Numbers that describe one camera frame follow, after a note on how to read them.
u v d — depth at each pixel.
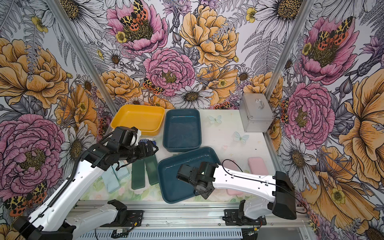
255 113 1.01
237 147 1.04
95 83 1.02
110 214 0.61
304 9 0.73
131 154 0.59
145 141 0.64
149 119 1.17
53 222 0.39
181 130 1.10
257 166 0.92
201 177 0.49
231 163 0.55
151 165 0.91
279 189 0.41
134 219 0.74
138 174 0.89
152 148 0.65
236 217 0.74
